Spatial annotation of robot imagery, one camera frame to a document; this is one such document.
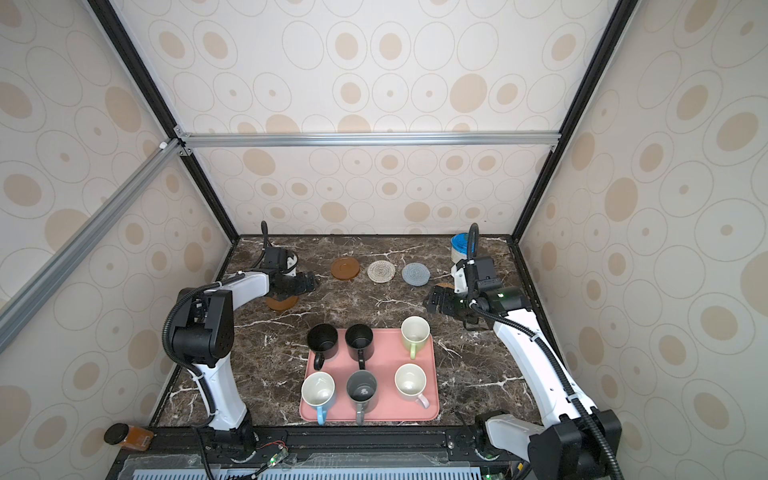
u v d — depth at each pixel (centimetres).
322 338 85
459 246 106
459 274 72
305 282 91
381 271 109
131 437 68
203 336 52
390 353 90
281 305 99
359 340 88
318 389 80
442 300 68
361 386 81
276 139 172
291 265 89
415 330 87
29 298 52
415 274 109
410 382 82
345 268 109
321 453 73
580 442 37
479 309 53
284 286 86
